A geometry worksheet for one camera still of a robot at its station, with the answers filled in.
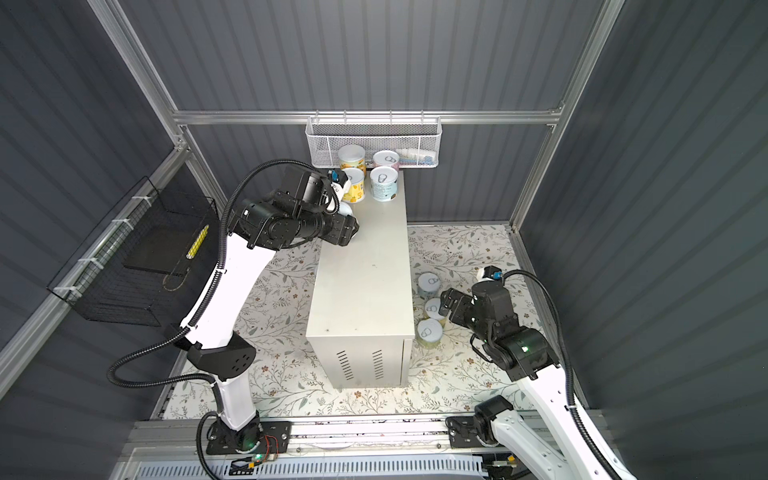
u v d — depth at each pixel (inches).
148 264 28.4
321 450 28.5
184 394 31.7
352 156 31.2
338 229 23.7
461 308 24.5
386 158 32.2
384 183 29.7
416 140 32.6
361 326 22.0
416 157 35.7
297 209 19.1
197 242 31.0
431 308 26.8
